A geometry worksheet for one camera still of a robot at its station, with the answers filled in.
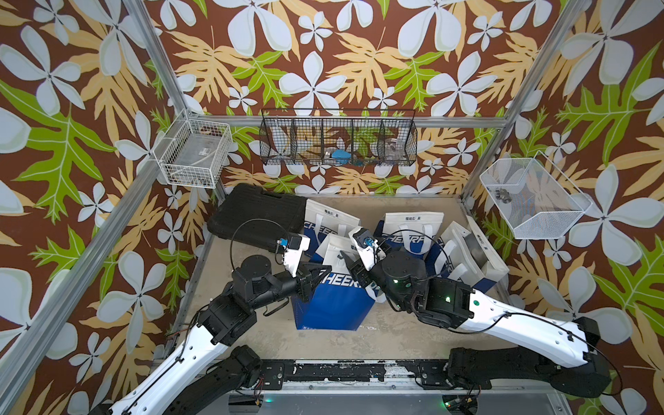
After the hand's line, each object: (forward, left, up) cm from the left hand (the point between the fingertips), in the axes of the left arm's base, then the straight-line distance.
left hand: (331, 267), depth 61 cm
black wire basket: (+57, -1, -1) cm, 57 cm away
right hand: (+6, -5, +2) cm, 8 cm away
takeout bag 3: (+9, -38, -8) cm, 40 cm away
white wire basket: (+43, +48, +1) cm, 65 cm away
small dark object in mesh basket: (+30, -57, -6) cm, 65 cm away
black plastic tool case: (+39, +35, -28) cm, 60 cm away
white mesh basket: (+27, -65, -5) cm, 71 cm away
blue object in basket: (+48, -3, -4) cm, 49 cm away
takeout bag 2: (+23, +3, -10) cm, 25 cm away
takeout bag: (-5, -1, -8) cm, 10 cm away
